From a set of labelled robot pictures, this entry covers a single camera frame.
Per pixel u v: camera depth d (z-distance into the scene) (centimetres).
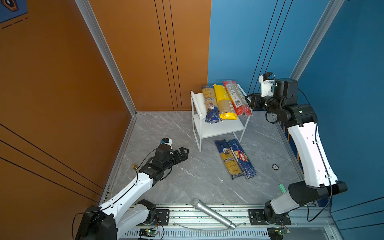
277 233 71
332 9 70
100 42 81
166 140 75
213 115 68
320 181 39
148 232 71
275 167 91
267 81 56
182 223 73
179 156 72
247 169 85
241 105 72
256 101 58
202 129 88
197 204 74
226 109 71
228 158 91
